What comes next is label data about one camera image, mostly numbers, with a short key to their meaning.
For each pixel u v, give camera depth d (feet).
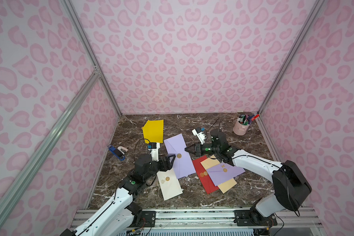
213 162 2.38
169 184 2.79
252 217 2.15
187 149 2.55
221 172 2.88
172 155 2.42
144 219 2.37
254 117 3.18
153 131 3.60
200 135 2.46
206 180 2.81
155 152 2.27
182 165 2.52
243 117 3.30
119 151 3.19
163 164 2.19
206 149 2.31
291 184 1.43
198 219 2.46
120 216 1.93
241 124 3.28
